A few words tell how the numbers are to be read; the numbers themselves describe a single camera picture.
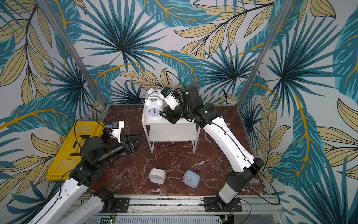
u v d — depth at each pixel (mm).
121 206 739
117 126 565
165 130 875
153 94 676
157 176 770
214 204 730
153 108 639
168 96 549
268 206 744
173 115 580
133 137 568
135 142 558
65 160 717
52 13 702
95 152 484
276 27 751
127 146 554
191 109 484
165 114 586
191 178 753
